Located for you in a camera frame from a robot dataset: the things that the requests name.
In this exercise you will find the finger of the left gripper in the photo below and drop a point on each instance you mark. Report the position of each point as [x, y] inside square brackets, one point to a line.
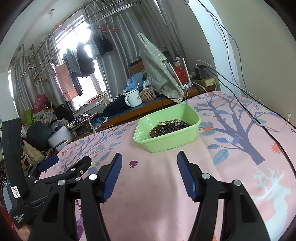
[46, 164]
[81, 166]

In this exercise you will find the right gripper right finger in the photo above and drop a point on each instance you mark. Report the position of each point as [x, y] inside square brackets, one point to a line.
[241, 218]

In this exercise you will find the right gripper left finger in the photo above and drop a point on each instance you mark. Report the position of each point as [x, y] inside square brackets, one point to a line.
[56, 220]

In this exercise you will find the dark green bag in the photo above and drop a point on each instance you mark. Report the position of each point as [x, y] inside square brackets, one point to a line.
[38, 134]

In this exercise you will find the white storage box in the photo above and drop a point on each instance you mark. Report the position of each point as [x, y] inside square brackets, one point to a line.
[61, 138]

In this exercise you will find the small folding table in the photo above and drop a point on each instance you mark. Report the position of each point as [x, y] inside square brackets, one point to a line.
[87, 123]

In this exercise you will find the dark folded garment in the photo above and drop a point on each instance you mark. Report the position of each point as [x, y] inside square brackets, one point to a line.
[115, 107]

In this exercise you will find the pink hanging garment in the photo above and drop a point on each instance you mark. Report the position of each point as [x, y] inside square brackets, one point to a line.
[65, 81]

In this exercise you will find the blue topped wooden desk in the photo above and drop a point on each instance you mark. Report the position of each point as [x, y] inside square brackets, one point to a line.
[159, 103]

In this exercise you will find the pink printed bed sheet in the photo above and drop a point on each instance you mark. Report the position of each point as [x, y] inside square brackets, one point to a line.
[237, 139]

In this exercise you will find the white enamel mug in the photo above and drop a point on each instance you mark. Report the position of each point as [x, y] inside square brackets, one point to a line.
[133, 99]

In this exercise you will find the bag of biscuits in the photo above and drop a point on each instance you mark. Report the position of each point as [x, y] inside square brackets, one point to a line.
[147, 94]

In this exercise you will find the light blue clothes pile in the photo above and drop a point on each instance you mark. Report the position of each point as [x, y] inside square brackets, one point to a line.
[135, 81]

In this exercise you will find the dark hanging garment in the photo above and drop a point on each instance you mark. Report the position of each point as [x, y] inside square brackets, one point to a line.
[85, 62]

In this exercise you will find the green plastic tray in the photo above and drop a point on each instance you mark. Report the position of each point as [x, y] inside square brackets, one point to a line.
[167, 128]

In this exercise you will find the cardboard box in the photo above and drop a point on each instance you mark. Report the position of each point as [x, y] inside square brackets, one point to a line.
[136, 67]

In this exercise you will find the grey dotted cloth cover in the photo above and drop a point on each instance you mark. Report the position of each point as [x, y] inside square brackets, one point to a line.
[156, 66]

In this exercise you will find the blender with red contents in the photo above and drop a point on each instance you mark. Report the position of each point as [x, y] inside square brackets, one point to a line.
[180, 72]

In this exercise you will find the grey curtain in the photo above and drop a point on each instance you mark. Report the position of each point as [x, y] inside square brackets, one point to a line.
[148, 17]

